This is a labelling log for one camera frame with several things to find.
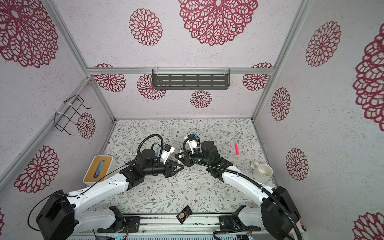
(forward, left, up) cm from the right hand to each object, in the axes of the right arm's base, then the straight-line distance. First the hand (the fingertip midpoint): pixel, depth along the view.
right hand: (175, 154), depth 73 cm
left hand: (-4, -3, -7) cm, 8 cm away
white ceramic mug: (+2, -49, -21) cm, 53 cm away
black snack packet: (-22, -5, -21) cm, 31 cm away
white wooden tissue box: (+1, +47, -19) cm, 50 cm away
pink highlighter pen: (+21, -38, -25) cm, 50 cm away
